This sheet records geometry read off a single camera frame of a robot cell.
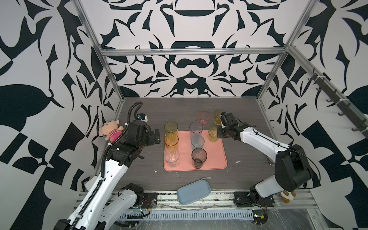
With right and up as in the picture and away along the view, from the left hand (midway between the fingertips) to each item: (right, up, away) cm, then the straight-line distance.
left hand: (150, 129), depth 73 cm
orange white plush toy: (+69, -33, 0) cm, 77 cm away
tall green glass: (+9, 0, +14) cm, 17 cm away
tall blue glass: (+24, -1, +12) cm, 27 cm away
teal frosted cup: (+25, -10, +17) cm, 32 cm away
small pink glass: (+30, +5, +29) cm, 42 cm away
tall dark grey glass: (+25, -16, +10) cm, 32 cm away
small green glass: (+35, -5, +19) cm, 40 cm away
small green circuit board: (+54, -42, -2) cm, 69 cm away
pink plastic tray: (+37, -19, +15) cm, 44 cm away
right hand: (+40, -2, +17) cm, 44 cm away
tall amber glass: (+9, -9, +17) cm, 21 cm away
